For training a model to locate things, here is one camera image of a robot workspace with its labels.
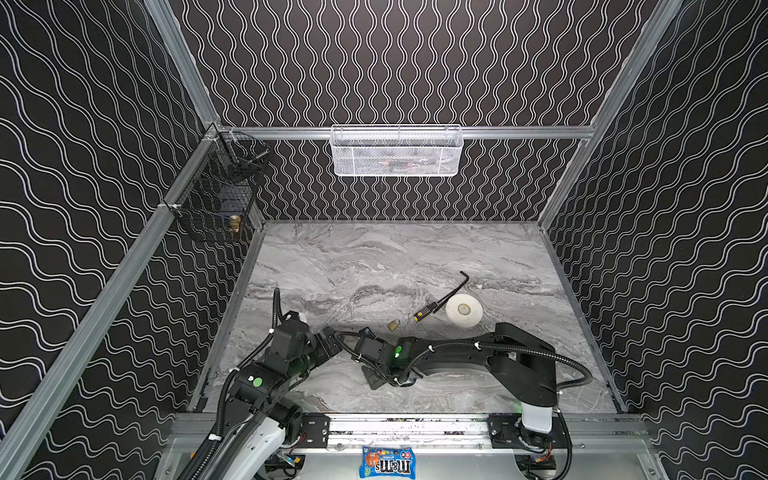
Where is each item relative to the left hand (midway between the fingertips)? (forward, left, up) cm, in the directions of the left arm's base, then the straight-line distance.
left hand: (340, 344), depth 76 cm
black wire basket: (+39, +43, +14) cm, 60 cm away
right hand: (-2, -8, -15) cm, 17 cm away
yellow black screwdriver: (+20, -25, -13) cm, 35 cm away
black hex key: (+24, -31, -13) cm, 41 cm away
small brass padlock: (+13, -13, -13) cm, 22 cm away
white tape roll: (+19, -35, -14) cm, 43 cm away
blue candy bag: (-23, -12, -12) cm, 29 cm away
